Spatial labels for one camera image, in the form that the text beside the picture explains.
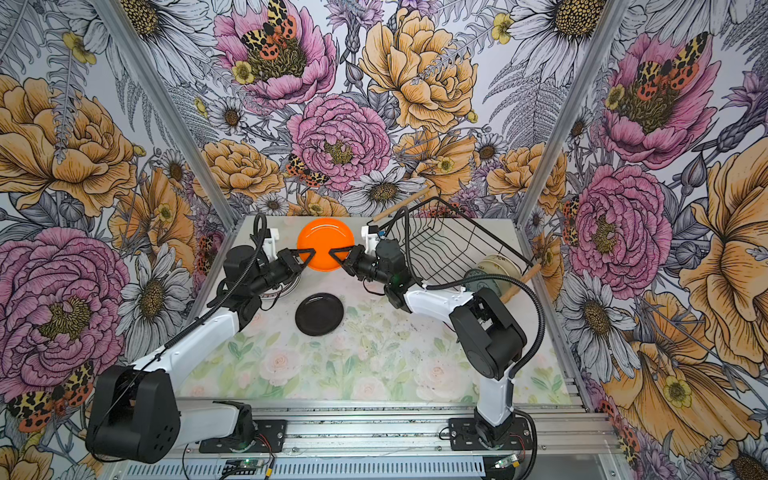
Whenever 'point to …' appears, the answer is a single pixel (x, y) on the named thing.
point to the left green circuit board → (243, 464)
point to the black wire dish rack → (441, 245)
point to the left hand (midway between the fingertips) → (317, 259)
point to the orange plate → (324, 235)
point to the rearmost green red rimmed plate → (281, 289)
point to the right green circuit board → (511, 461)
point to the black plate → (319, 314)
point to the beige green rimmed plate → (494, 265)
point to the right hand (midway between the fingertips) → (328, 260)
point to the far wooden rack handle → (401, 205)
